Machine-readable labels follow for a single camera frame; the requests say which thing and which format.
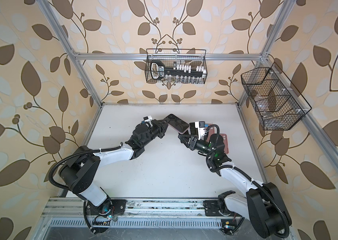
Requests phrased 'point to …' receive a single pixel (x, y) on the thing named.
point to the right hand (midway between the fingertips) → (180, 138)
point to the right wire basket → (278, 104)
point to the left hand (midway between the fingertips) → (171, 118)
